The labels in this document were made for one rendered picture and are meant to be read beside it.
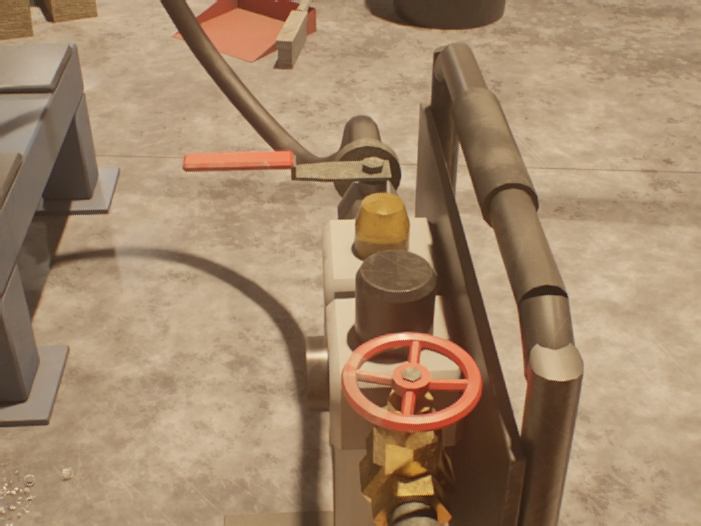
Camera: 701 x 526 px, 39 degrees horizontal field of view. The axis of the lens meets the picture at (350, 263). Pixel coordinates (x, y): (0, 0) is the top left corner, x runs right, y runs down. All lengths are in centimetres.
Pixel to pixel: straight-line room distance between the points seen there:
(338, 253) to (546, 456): 25
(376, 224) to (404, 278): 9
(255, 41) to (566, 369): 183
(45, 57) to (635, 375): 95
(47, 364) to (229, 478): 31
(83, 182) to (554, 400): 126
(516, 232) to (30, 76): 107
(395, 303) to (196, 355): 78
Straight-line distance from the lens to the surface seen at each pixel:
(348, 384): 50
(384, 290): 56
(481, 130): 59
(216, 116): 190
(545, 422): 46
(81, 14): 243
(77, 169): 163
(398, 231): 65
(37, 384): 130
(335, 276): 65
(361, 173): 74
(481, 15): 231
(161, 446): 119
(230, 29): 230
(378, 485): 54
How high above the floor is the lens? 84
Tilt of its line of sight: 35 degrees down
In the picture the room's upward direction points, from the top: straight up
